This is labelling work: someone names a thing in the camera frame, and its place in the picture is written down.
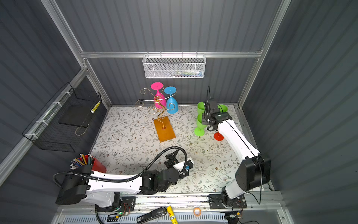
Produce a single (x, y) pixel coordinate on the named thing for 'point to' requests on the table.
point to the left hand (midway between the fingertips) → (182, 160)
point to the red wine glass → (218, 136)
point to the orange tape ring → (200, 211)
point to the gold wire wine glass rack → (163, 125)
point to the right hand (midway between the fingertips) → (211, 117)
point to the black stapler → (156, 213)
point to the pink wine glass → (160, 101)
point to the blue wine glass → (172, 103)
